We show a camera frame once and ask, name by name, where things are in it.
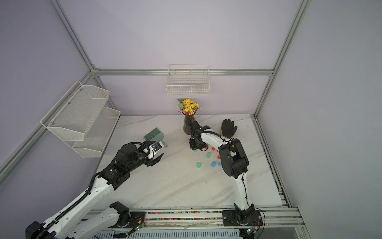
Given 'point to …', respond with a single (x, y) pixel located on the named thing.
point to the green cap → (195, 150)
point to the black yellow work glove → (228, 128)
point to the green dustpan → (155, 135)
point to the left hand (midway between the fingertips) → (156, 147)
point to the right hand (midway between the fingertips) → (196, 148)
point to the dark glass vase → (188, 119)
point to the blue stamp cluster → (213, 164)
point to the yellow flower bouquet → (188, 107)
